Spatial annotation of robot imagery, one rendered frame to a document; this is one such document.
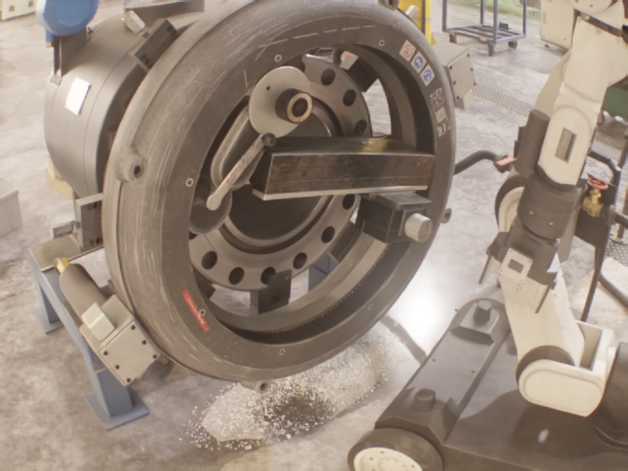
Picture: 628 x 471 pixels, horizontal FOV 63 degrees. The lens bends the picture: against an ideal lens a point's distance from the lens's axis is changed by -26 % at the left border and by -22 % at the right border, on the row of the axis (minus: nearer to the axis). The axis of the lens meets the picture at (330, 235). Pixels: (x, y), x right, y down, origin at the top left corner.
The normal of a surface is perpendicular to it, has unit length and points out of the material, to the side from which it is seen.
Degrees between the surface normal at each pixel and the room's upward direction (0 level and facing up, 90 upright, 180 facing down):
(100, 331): 90
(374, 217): 77
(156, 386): 0
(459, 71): 90
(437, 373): 0
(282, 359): 90
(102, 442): 0
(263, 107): 90
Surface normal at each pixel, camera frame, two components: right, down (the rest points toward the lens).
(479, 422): 0.03, -0.88
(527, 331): -0.50, 0.40
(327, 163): 0.67, 0.37
